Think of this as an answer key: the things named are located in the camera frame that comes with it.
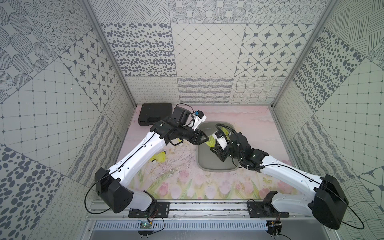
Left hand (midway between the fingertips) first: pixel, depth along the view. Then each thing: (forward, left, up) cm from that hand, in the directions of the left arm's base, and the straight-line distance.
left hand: (209, 139), depth 69 cm
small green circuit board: (-31, +31, -29) cm, 53 cm away
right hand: (+2, -3, -12) cm, 13 cm away
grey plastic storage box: (+2, 0, -28) cm, 28 cm away
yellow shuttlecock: (+2, -1, -6) cm, 6 cm away
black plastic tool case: (+37, +42, -22) cm, 60 cm away
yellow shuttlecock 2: (+3, +30, -27) cm, 40 cm away
